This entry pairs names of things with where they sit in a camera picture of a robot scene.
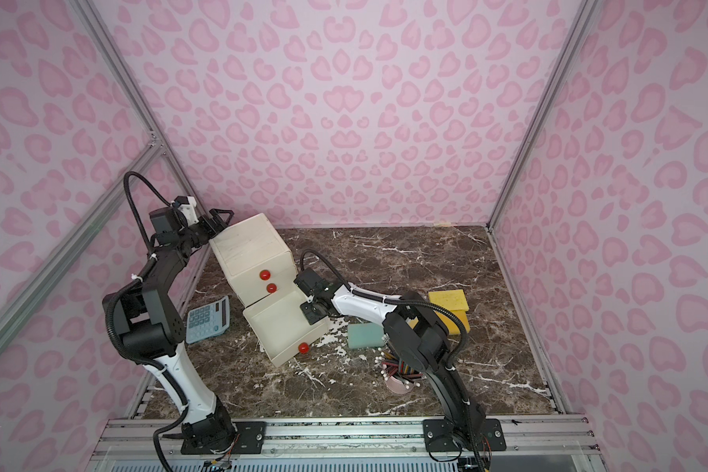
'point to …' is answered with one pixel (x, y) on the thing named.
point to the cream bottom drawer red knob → (303, 347)
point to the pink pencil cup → (398, 386)
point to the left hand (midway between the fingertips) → (228, 215)
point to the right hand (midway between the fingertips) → (315, 309)
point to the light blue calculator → (207, 321)
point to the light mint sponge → (365, 334)
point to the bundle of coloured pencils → (394, 367)
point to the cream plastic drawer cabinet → (254, 259)
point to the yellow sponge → (453, 300)
